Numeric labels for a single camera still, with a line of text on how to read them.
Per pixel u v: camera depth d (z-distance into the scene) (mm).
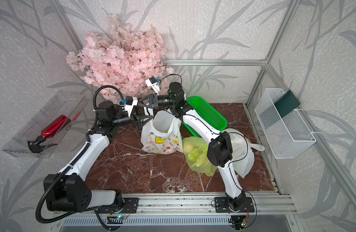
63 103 782
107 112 582
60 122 652
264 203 756
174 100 629
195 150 853
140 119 651
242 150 823
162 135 731
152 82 653
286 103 718
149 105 645
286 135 597
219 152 538
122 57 658
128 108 640
